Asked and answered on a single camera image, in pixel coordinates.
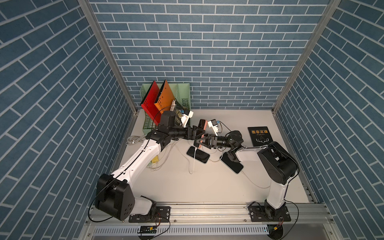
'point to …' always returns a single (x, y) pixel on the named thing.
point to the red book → (152, 97)
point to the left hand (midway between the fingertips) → (204, 132)
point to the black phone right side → (236, 167)
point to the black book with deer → (260, 136)
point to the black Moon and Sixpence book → (179, 110)
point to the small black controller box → (148, 229)
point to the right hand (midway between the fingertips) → (199, 143)
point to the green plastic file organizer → (181, 92)
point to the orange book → (165, 98)
